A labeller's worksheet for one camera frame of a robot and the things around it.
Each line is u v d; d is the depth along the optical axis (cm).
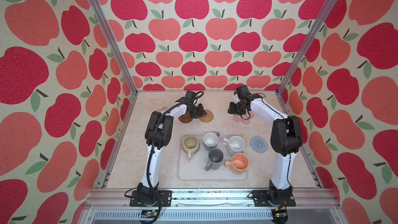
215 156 86
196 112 91
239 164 84
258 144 93
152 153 61
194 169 83
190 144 91
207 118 104
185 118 99
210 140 94
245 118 81
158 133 59
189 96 86
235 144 91
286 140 54
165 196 75
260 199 73
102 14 80
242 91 80
